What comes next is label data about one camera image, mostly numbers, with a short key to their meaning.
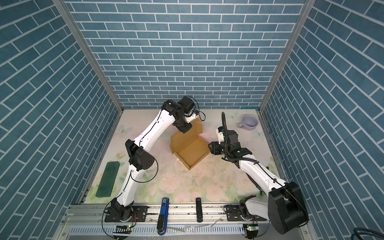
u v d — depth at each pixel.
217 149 0.75
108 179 0.84
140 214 0.74
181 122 0.72
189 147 0.99
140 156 0.54
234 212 0.74
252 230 0.74
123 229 0.72
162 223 0.71
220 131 0.76
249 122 1.11
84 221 0.78
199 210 0.76
